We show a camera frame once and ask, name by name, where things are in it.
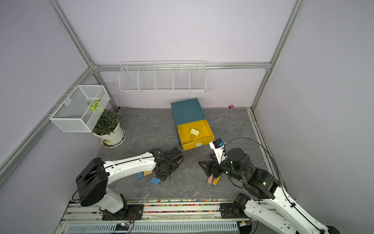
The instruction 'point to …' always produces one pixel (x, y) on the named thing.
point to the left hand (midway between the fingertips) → (173, 172)
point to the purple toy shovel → (210, 180)
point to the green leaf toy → (94, 105)
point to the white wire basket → (81, 111)
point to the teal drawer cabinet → (186, 111)
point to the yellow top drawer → (205, 136)
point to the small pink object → (232, 107)
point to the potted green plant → (108, 128)
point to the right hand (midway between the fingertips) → (204, 158)
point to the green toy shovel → (215, 181)
